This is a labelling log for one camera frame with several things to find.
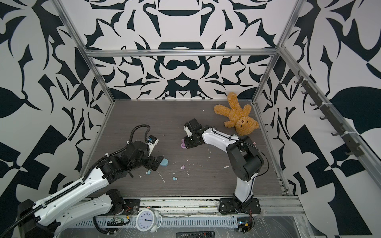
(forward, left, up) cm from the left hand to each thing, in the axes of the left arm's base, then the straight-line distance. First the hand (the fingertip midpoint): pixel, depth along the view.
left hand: (154, 150), depth 77 cm
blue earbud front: (-10, -9, -15) cm, 20 cm away
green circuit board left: (-28, +17, -15) cm, 36 cm away
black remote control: (-35, -20, -13) cm, 42 cm away
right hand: (+10, -16, -10) cm, 22 cm away
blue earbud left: (-6, +5, -14) cm, 16 cm away
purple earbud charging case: (+10, -14, -13) cm, 21 cm away
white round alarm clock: (-29, +2, -12) cm, 31 cm away
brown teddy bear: (+19, -54, -6) cm, 57 cm away
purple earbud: (-4, -14, -14) cm, 21 cm away
